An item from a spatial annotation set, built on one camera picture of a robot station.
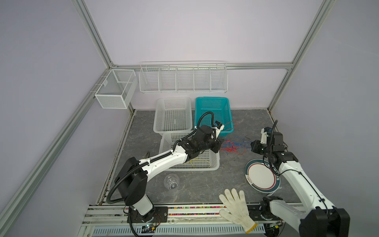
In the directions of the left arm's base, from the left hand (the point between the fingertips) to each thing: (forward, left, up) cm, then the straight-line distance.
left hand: (223, 141), depth 77 cm
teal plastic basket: (+43, +1, -20) cm, 47 cm away
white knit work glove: (-28, -5, -20) cm, 34 cm away
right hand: (+1, -19, -6) cm, 20 cm away
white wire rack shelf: (+47, +20, +9) cm, 52 cm away
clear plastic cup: (-12, +30, -20) cm, 38 cm away
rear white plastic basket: (+39, +31, -20) cm, 54 cm away
